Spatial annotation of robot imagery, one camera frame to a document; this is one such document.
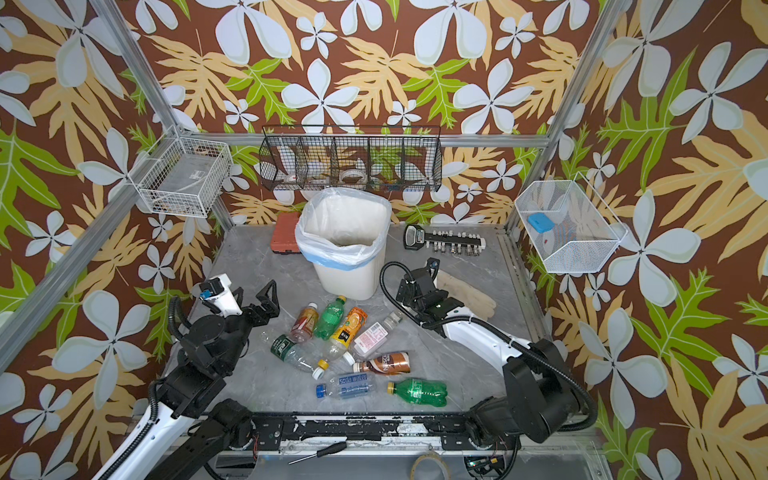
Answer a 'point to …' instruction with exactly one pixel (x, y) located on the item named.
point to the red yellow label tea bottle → (305, 324)
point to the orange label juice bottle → (355, 318)
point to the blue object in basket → (540, 222)
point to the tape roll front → (428, 455)
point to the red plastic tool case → (284, 238)
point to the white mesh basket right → (573, 231)
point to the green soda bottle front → (420, 391)
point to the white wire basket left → (185, 177)
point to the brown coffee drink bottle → (390, 363)
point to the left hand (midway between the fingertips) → (257, 283)
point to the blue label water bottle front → (349, 386)
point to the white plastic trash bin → (363, 284)
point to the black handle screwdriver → (330, 449)
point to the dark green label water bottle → (296, 354)
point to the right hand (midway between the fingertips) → (413, 287)
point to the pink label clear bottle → (374, 336)
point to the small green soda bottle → (330, 318)
